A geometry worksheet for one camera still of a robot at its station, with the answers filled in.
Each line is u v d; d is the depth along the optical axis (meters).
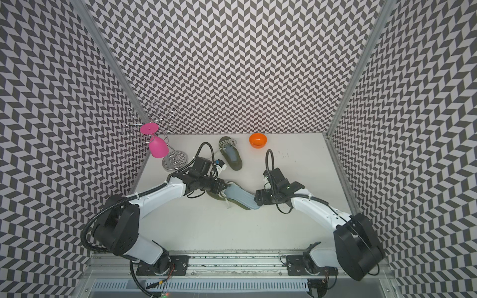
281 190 0.64
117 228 0.43
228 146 1.03
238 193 0.89
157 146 0.86
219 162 0.80
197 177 0.69
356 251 0.40
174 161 1.05
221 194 0.83
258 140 1.12
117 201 0.45
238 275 0.72
